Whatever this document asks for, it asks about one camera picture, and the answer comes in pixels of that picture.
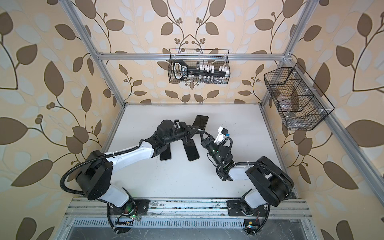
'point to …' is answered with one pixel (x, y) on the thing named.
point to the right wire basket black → (299, 109)
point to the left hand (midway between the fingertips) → (200, 125)
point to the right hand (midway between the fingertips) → (199, 132)
